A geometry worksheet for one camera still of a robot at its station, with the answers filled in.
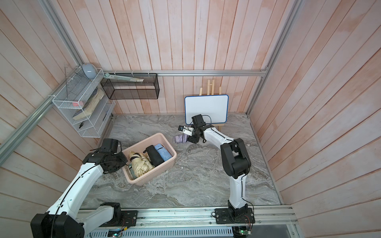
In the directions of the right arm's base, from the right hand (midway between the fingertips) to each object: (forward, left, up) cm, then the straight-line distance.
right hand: (191, 131), depth 100 cm
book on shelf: (-3, +55, +26) cm, 62 cm away
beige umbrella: (-27, +28, +6) cm, 39 cm away
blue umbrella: (-17, +17, 0) cm, 24 cm away
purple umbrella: (-3, +7, -4) cm, 8 cm away
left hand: (-27, +37, +5) cm, 46 cm away
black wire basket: (+24, +53, +18) cm, 61 cm away
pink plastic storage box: (-17, +30, +6) cm, 35 cm away
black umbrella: (-20, +23, +1) cm, 30 cm away
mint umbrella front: (-32, +31, +5) cm, 45 cm away
